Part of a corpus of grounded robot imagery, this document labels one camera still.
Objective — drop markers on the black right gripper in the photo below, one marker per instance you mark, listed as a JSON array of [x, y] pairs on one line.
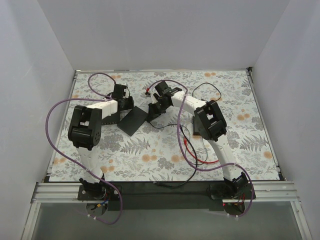
[[155, 110]]

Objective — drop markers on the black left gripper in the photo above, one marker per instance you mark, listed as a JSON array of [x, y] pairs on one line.
[[127, 103]]

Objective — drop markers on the black rectangular box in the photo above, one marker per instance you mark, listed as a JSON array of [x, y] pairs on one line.
[[132, 121]]

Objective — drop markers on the black network switch with ports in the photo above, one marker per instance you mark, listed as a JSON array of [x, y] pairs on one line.
[[113, 119]]

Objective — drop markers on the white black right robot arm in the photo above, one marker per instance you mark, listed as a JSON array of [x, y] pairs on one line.
[[212, 127]]

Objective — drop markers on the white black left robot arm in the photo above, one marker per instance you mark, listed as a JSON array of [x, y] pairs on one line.
[[85, 132]]

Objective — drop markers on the floral patterned table mat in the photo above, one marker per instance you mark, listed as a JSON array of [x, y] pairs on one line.
[[153, 152]]

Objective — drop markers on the black power adapter brick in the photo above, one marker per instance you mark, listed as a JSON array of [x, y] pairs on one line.
[[197, 126]]

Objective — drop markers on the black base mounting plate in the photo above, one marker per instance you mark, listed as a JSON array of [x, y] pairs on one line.
[[146, 195]]

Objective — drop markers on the aluminium frame rail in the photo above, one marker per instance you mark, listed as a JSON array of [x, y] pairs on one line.
[[265, 191]]

